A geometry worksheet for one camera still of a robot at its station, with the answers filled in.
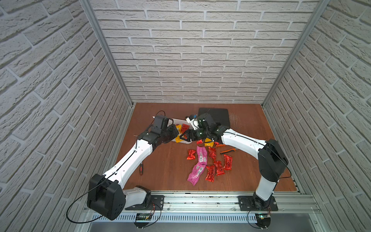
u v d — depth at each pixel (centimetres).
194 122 75
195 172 81
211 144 92
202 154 88
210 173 82
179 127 82
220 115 107
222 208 73
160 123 60
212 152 90
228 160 87
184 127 99
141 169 84
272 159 47
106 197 39
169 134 69
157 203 74
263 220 70
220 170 83
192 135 73
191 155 87
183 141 94
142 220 71
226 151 92
